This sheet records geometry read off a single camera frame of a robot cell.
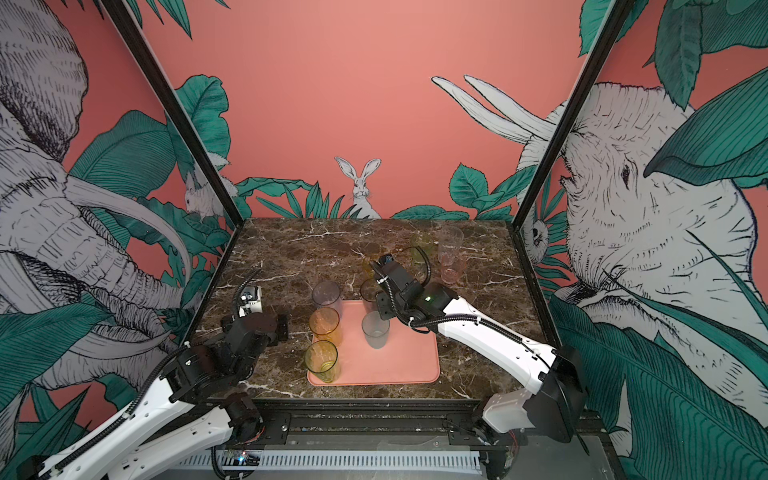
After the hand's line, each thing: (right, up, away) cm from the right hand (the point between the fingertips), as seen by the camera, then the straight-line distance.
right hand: (380, 295), depth 76 cm
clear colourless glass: (+24, +14, +34) cm, 44 cm away
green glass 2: (+16, +13, +35) cm, 40 cm away
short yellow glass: (-6, +5, +24) cm, 26 cm away
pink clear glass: (+24, +5, +27) cm, 36 cm away
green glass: (-15, -16, -1) cm, 22 cm away
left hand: (-28, -3, -4) cm, 28 cm away
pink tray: (+8, -20, +10) cm, 24 cm away
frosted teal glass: (-2, -13, +13) cm, 18 cm away
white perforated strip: (+16, -39, -6) cm, 43 cm away
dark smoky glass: (-4, -1, +11) cm, 12 cm away
